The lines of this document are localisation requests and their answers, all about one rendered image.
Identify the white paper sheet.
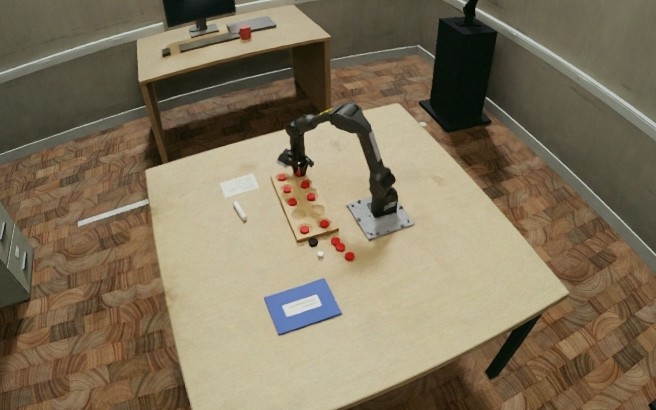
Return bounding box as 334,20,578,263
220,173,259,198

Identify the beige tray with round pockets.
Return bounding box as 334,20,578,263
270,168,339,243

